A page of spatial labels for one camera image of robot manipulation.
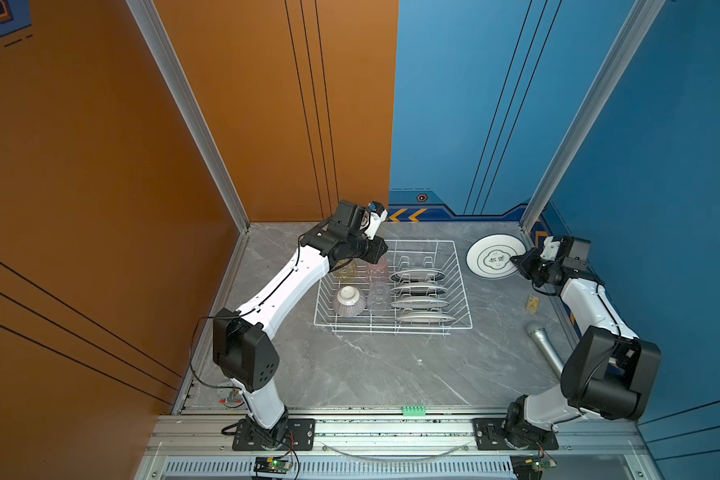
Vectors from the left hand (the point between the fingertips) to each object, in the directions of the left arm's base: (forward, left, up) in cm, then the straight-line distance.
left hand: (384, 243), depth 81 cm
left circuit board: (-47, +26, -27) cm, 60 cm away
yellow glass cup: (+3, +11, -18) cm, 22 cm away
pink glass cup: (+2, +2, -16) cm, 17 cm away
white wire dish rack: (+16, -21, -24) cm, 35 cm away
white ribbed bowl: (-7, +10, -19) cm, 23 cm away
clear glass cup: (-8, +1, -15) cm, 17 cm away
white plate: (-9, -11, -18) cm, 22 cm away
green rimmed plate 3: (-2, -12, -20) cm, 23 cm away
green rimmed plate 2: (+3, -12, -19) cm, 23 cm away
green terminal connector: (-36, -8, -25) cm, 45 cm away
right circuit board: (-47, -34, -26) cm, 64 cm away
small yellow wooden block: (-5, -49, -24) cm, 55 cm away
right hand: (+2, -38, -8) cm, 39 cm away
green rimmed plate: (+4, -33, -11) cm, 35 cm away
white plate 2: (-12, -13, -19) cm, 26 cm away
